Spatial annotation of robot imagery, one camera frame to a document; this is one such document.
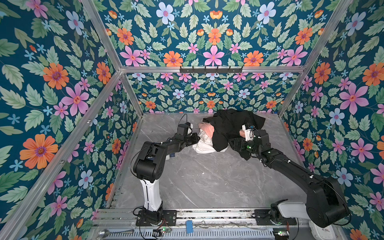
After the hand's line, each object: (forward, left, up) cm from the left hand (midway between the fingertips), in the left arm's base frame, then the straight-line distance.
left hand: (203, 134), depth 96 cm
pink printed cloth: (+3, -4, +1) cm, 5 cm away
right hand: (-9, -19, +7) cm, 22 cm away
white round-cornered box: (-56, -49, -5) cm, 74 cm away
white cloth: (-4, -2, -6) cm, 8 cm away
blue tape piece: (-49, +10, -9) cm, 51 cm away
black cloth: (+11, -19, -5) cm, 23 cm away
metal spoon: (-49, +49, -7) cm, 70 cm away
